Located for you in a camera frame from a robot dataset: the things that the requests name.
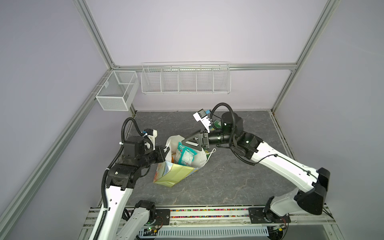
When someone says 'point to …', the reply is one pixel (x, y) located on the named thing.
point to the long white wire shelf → (188, 77)
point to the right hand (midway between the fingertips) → (182, 143)
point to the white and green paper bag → (170, 172)
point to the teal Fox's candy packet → (184, 155)
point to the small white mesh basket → (118, 91)
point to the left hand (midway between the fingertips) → (169, 151)
